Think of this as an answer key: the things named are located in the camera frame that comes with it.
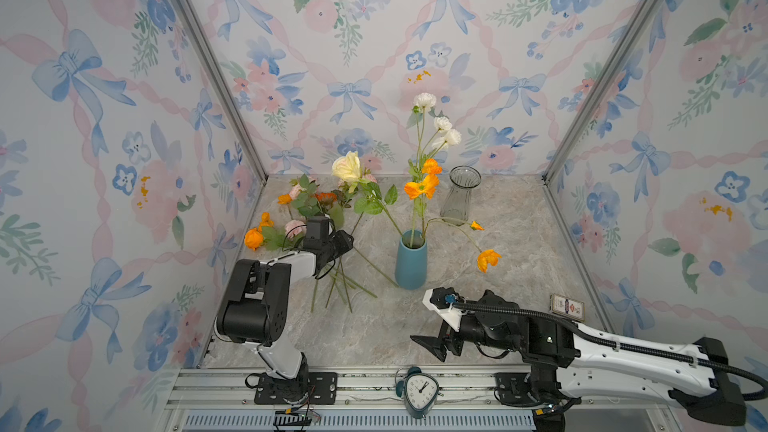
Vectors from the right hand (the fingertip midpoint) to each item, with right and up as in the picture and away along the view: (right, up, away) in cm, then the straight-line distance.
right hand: (419, 315), depth 66 cm
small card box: (+45, -5, +20) cm, 49 cm away
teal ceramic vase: (-1, +10, +15) cm, 18 cm away
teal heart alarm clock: (+1, -19, +5) cm, 20 cm away
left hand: (-19, +14, +31) cm, 39 cm away
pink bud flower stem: (-40, +30, +41) cm, 65 cm away
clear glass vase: (+18, +25, +43) cm, 53 cm away
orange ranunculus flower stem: (-47, +15, +33) cm, 60 cm away
